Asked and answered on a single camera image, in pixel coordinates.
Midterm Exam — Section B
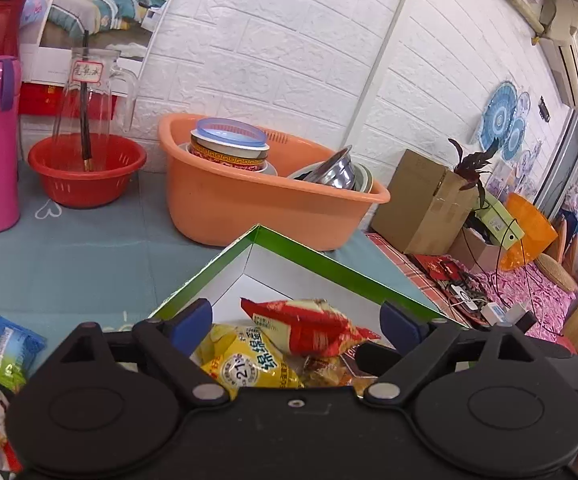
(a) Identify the green white box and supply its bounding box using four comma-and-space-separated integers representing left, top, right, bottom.
474, 192, 526, 252

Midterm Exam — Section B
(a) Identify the white power strip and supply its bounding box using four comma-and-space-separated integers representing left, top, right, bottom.
481, 302, 508, 327

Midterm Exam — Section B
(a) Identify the wall poster with bedding pictures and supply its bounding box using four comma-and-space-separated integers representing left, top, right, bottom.
19, 0, 190, 117

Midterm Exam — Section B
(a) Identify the yellow cake packet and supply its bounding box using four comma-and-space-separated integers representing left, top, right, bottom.
196, 324, 305, 391

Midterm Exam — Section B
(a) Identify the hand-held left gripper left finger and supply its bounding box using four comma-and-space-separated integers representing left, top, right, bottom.
32, 298, 231, 405

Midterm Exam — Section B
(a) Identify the white air conditioner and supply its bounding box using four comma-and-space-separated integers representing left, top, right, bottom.
539, 0, 578, 109

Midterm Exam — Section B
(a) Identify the orange plastic basin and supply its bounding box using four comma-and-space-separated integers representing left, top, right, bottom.
159, 113, 390, 252

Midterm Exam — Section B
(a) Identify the blue green snack packet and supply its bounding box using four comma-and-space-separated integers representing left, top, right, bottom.
0, 316, 47, 392

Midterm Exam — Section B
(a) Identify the green cardboard box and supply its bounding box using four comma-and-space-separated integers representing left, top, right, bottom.
149, 224, 470, 391

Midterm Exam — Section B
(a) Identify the glass pitcher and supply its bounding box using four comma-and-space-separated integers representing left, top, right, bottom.
52, 47, 140, 171

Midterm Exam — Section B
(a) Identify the large cardboard box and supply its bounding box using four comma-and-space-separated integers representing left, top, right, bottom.
371, 149, 477, 256

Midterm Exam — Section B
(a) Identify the steel bowl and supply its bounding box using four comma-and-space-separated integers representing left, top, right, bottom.
301, 145, 359, 191

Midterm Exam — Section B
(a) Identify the teal printed tablecloth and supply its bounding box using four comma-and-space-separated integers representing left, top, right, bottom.
0, 157, 450, 381

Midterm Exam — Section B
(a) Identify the medium blue patterned plate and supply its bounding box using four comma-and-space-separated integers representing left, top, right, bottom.
501, 117, 527, 162

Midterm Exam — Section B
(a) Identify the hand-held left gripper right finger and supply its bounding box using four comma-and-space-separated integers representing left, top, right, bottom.
362, 301, 552, 405

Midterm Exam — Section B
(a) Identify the pink floral sheet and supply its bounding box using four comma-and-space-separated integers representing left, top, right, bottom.
469, 257, 578, 346

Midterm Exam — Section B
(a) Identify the purple leaf plant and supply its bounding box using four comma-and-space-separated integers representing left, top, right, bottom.
448, 137, 500, 211

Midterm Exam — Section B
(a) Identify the red plastic basket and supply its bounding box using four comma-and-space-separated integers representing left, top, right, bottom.
28, 134, 147, 208

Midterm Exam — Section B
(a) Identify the small cardboard box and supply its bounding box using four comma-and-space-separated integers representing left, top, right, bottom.
449, 227, 504, 275

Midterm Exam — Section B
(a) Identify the orange bag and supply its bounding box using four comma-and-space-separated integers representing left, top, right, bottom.
499, 192, 560, 272

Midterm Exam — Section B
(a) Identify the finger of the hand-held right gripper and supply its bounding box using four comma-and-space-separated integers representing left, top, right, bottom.
355, 341, 396, 376

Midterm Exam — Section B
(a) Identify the red snack packet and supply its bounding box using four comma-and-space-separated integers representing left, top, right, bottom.
240, 298, 381, 357

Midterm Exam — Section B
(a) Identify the wooden chair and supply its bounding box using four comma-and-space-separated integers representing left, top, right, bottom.
551, 215, 578, 267

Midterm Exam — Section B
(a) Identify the bowl with blue lid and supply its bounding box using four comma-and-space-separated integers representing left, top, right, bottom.
189, 117, 271, 173

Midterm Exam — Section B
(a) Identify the white wall pipe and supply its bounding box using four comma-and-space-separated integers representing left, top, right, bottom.
345, 0, 424, 147

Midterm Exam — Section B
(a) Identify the white bowl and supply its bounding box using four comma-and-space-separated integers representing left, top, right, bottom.
286, 162, 374, 195

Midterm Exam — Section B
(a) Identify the large blue patterned plate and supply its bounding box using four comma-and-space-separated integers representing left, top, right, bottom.
476, 81, 518, 153

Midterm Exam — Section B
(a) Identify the red plaid cloth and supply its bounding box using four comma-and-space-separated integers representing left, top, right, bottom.
366, 232, 472, 330

